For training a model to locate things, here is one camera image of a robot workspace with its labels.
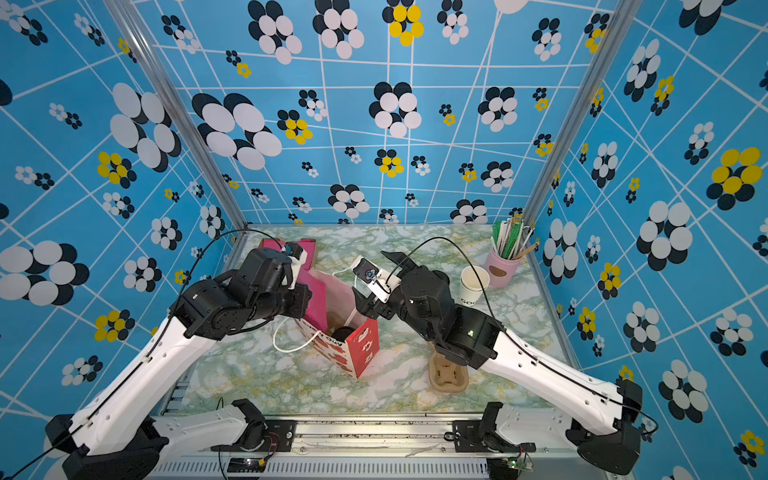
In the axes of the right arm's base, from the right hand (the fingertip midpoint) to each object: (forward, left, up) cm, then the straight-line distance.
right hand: (376, 268), depth 62 cm
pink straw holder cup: (+20, -38, -28) cm, 51 cm away
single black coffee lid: (-10, +8, -11) cm, 16 cm away
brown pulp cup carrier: (-11, -17, -35) cm, 41 cm away
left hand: (-1, +15, -8) cm, 17 cm away
